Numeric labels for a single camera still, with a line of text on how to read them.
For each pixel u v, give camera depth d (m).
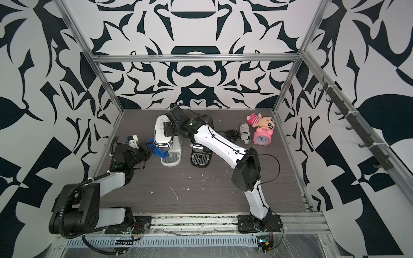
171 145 0.78
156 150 0.81
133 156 0.74
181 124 0.60
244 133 1.04
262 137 0.97
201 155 0.94
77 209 0.42
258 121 1.05
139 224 0.73
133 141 0.81
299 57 0.90
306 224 0.76
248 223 0.74
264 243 0.71
